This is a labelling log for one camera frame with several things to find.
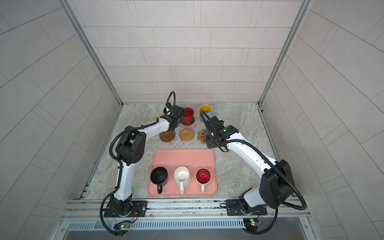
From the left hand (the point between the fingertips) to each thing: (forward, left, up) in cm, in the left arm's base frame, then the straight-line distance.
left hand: (178, 114), depth 102 cm
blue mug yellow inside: (+3, -20, +3) cm, 20 cm away
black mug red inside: (-2, -7, -1) cm, 7 cm away
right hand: (-24, -21, +5) cm, 32 cm away
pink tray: (-30, -11, -5) cm, 32 cm away
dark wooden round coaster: (-14, +6, -5) cm, 16 cm away
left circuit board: (-62, +17, -1) cm, 64 cm away
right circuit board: (-60, -39, -5) cm, 72 cm away
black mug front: (-40, +7, -3) cm, 40 cm away
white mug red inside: (-39, -17, -4) cm, 43 cm away
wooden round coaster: (-4, -7, -6) cm, 10 cm away
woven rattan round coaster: (-12, -6, -6) cm, 15 cm away
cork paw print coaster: (-13, -16, -6) cm, 22 cm away
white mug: (-40, -6, -5) cm, 41 cm away
